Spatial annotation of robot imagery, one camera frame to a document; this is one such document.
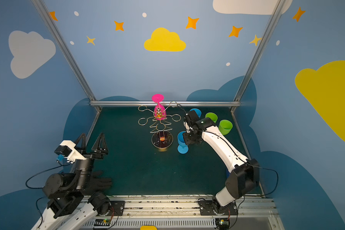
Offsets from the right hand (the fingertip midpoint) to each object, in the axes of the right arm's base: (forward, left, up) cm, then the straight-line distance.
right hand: (190, 138), depth 82 cm
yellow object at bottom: (-42, +20, -16) cm, 50 cm away
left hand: (-15, +42, +23) cm, 50 cm away
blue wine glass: (+3, +4, -18) cm, 19 cm away
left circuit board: (-41, +45, -20) cm, 64 cm away
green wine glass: (+20, -16, -2) cm, 26 cm away
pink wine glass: (+8, +18, +13) cm, 24 cm away
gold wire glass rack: (+10, +19, -16) cm, 26 cm away
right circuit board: (-38, -18, -21) cm, 47 cm away
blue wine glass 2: (+26, -6, -4) cm, 27 cm away
